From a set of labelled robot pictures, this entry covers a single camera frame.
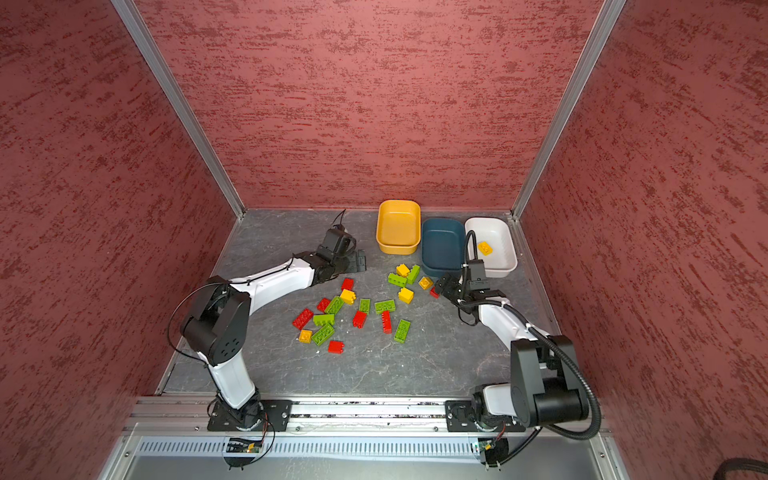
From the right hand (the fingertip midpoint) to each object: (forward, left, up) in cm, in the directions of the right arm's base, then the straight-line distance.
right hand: (442, 293), depth 91 cm
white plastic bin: (+23, -23, -5) cm, 33 cm away
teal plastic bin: (+22, -4, -4) cm, 23 cm away
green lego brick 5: (-7, +38, -2) cm, 38 cm away
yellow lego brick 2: (+2, +30, -3) cm, 30 cm away
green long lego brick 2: (-10, +37, -4) cm, 39 cm away
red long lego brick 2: (-5, +44, -3) cm, 44 cm away
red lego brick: (-6, +26, -3) cm, 27 cm away
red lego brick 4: (-14, +33, -5) cm, 36 cm away
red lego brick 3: (-1, +38, -3) cm, 38 cm away
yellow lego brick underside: (+6, +5, -3) cm, 9 cm away
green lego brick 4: (-2, +34, -3) cm, 35 cm away
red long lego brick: (-7, +18, -4) cm, 20 cm away
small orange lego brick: (-11, +42, -5) cm, 44 cm away
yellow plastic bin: (+32, +13, -3) cm, 34 cm away
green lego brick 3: (-9, +13, -6) cm, 17 cm away
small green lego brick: (-1, +25, -4) cm, 25 cm away
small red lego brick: (+3, +2, -5) cm, 6 cm away
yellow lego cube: (+11, +12, -3) cm, 17 cm away
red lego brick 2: (+6, +31, -3) cm, 32 cm away
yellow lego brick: (+2, +11, -3) cm, 12 cm away
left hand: (+10, +28, +3) cm, 30 cm away
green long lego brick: (+8, +14, -4) cm, 17 cm away
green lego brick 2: (-2, +18, -3) cm, 18 cm away
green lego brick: (+10, +8, -4) cm, 13 cm away
